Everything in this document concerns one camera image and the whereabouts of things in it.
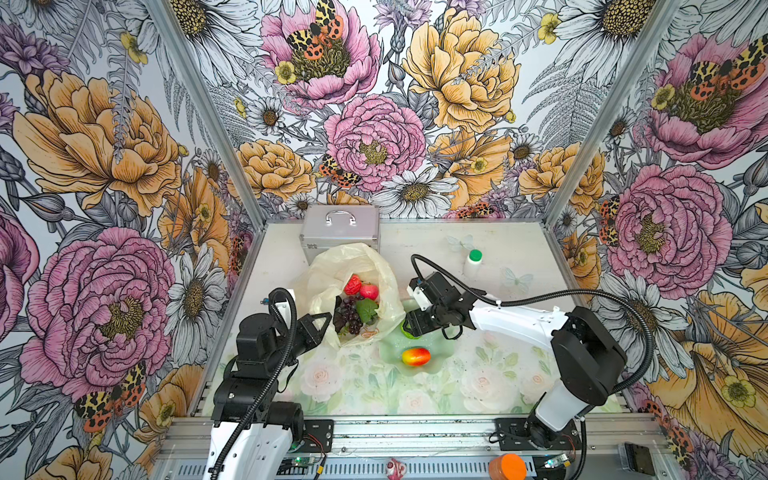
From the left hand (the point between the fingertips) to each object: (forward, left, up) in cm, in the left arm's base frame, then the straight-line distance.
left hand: (333, 326), depth 71 cm
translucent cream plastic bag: (+16, +5, -4) cm, 17 cm away
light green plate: (+1, -28, -19) cm, 34 cm away
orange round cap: (-27, -37, -10) cm, 47 cm away
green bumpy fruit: (+4, -18, -13) cm, 22 cm away
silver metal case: (+38, +7, -5) cm, 39 cm away
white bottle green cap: (+28, -41, -13) cm, 51 cm away
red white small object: (-27, -14, -16) cm, 34 cm away
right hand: (+5, -21, -15) cm, 26 cm away
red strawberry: (+21, -2, -16) cm, 27 cm away
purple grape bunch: (+11, -2, -15) cm, 19 cm away
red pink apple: (+19, -7, -16) cm, 26 cm away
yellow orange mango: (-1, -21, -16) cm, 26 cm away
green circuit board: (-25, -53, -20) cm, 62 cm away
